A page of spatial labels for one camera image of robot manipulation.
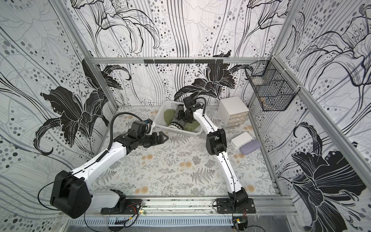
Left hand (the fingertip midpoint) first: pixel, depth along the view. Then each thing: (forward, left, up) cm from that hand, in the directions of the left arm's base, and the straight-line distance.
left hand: (164, 142), depth 82 cm
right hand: (+27, -9, -9) cm, 30 cm away
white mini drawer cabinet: (+24, -43, +1) cm, 50 cm away
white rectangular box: (+8, -49, -8) cm, 50 cm away
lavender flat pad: (+4, -55, -10) cm, 56 cm away
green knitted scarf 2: (+26, +1, -7) cm, 27 cm away
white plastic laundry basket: (+22, +7, -10) cm, 25 cm away
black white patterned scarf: (+17, -6, -3) cm, 18 cm away
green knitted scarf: (+18, -18, -9) cm, 27 cm away
